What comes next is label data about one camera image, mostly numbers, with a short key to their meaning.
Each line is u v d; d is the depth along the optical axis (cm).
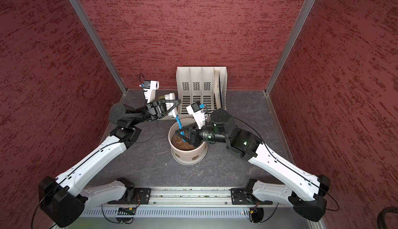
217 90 90
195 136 49
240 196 74
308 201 39
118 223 67
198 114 52
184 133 56
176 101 53
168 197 76
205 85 110
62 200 37
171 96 53
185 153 74
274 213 70
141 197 74
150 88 53
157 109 52
